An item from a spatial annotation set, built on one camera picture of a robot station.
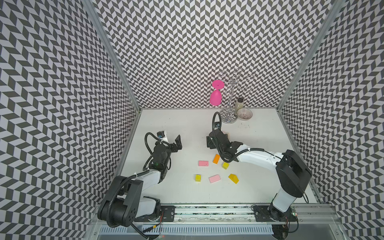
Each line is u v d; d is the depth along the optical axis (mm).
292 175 455
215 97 963
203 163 893
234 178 825
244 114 1118
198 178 823
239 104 1112
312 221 727
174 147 773
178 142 802
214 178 840
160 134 738
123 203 415
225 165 869
